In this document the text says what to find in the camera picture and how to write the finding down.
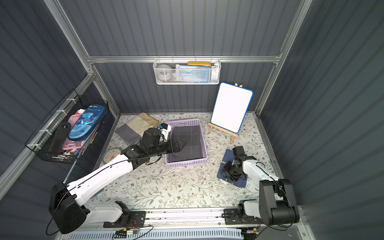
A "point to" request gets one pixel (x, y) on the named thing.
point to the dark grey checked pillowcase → (192, 150)
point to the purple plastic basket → (190, 122)
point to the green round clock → (110, 154)
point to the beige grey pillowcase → (131, 133)
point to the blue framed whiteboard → (231, 106)
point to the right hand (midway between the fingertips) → (225, 173)
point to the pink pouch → (71, 145)
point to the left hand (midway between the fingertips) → (183, 145)
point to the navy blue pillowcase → (229, 155)
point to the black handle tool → (60, 138)
